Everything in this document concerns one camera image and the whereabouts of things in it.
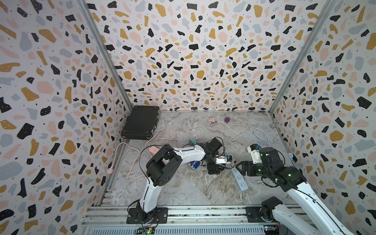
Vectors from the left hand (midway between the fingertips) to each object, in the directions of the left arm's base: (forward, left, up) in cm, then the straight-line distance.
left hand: (220, 164), depth 91 cm
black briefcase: (+33, +56, +3) cm, 65 cm away
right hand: (-8, -9, +14) cm, 18 cm away
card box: (+37, +2, 0) cm, 37 cm away
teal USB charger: (+16, +17, +1) cm, 24 cm away
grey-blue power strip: (-10, -10, +1) cm, 14 cm away
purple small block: (+38, -10, -1) cm, 40 cm away
